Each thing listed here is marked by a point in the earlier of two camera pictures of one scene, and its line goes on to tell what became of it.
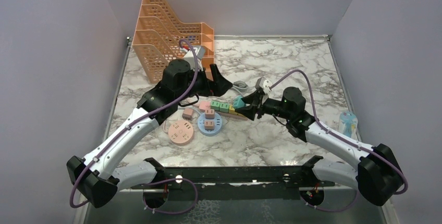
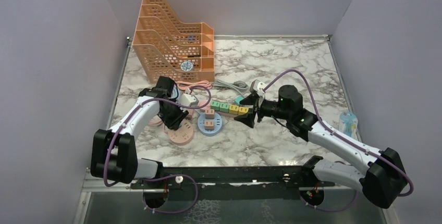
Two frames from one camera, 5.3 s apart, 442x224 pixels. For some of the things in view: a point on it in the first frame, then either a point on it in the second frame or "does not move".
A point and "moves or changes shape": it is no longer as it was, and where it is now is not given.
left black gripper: [215, 88] -> [174, 124]
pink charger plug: [209, 125] does not move
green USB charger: [224, 107] does not move
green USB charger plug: [215, 106] does not move
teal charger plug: [237, 102] moves or changes shape
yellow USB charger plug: [231, 109] does not move
